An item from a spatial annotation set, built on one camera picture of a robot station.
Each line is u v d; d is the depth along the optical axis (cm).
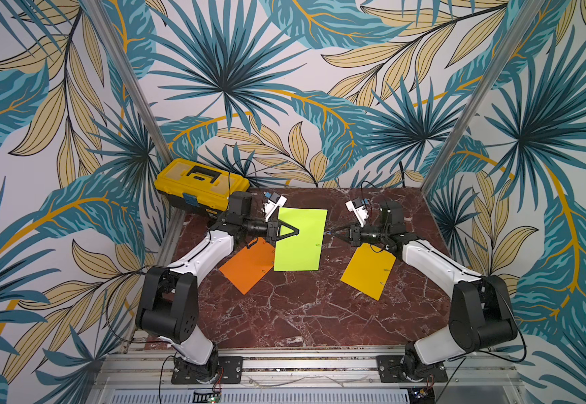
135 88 84
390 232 69
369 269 95
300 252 78
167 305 44
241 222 68
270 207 73
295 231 76
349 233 77
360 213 76
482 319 44
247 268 95
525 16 69
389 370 74
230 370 73
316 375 73
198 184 98
